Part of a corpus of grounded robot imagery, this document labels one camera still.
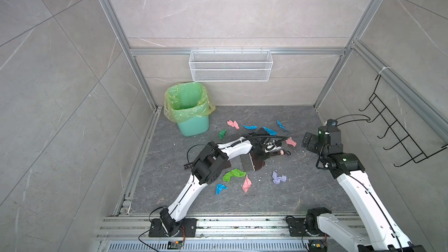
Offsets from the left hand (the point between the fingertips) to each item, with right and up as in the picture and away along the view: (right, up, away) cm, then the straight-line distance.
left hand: (267, 150), depth 97 cm
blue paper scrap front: (-27, -16, -14) cm, 34 cm away
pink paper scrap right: (+14, +4, +3) cm, 15 cm away
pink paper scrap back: (-19, +15, +11) cm, 26 cm away
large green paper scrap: (-19, -10, -8) cm, 24 cm away
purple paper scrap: (+2, -13, -12) cm, 17 cm away
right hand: (+17, +9, -21) cm, 29 cm away
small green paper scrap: (-26, +9, +7) cm, 29 cm away
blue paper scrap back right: (+12, +14, +13) cm, 22 cm away
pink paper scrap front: (-13, -15, -12) cm, 23 cm away
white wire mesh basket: (-21, +49, +3) cm, 54 cm away
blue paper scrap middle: (+4, +10, +10) cm, 14 cm away
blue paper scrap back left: (-7, +13, +10) cm, 18 cm away
